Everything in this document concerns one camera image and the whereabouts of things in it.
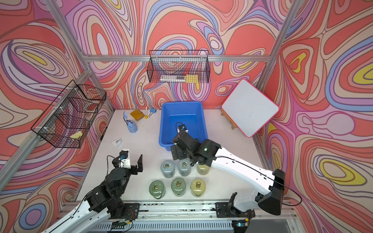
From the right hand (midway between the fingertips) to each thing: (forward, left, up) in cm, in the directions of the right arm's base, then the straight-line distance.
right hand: (182, 151), depth 71 cm
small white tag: (+19, +45, -19) cm, 53 cm away
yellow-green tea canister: (-3, -11, -15) cm, 19 cm away
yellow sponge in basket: (+8, +53, +6) cm, 54 cm away
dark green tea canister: (-13, +3, -13) cm, 19 cm away
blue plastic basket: (+45, -5, -20) cm, 50 cm away
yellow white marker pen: (+45, +30, -19) cm, 57 cm away
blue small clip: (+51, +26, -20) cm, 60 cm away
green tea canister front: (-14, +13, -13) cm, 23 cm away
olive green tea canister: (-13, -7, -14) cm, 20 cm away
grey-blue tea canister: (-3, +9, -14) cm, 17 cm away
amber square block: (+45, +37, -19) cm, 61 cm away
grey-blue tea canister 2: (-2, -1, -14) cm, 14 cm away
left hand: (+1, +25, -4) cm, 26 cm away
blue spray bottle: (+29, +36, -15) cm, 49 cm away
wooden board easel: (+30, -37, -18) cm, 51 cm away
